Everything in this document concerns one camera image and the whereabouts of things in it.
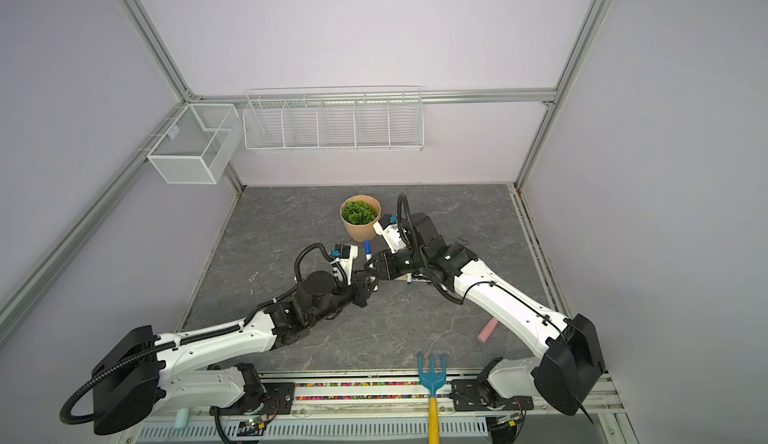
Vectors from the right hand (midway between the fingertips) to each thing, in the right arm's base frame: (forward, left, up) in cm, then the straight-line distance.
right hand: (369, 267), depth 74 cm
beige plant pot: (+20, +5, -13) cm, 24 cm away
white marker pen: (-6, -10, +5) cm, 13 cm away
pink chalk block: (-9, -32, -20) cm, 39 cm away
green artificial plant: (+25, +6, -9) cm, 27 cm away
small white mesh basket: (+43, +59, +7) cm, 73 cm away
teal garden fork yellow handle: (-22, -16, -21) cm, 34 cm away
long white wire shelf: (+54, +6, +8) cm, 55 cm away
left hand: (-2, -3, -2) cm, 4 cm away
